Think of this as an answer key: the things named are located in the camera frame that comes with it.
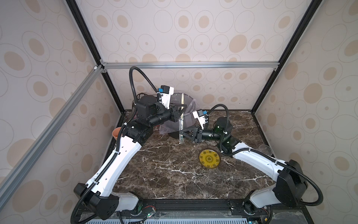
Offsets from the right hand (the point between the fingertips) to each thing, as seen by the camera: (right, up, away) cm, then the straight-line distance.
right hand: (185, 131), depth 66 cm
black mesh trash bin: (-5, +21, +31) cm, 38 cm away
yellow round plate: (+16, -20, +27) cm, 37 cm away
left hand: (+2, +11, -6) cm, 13 cm away
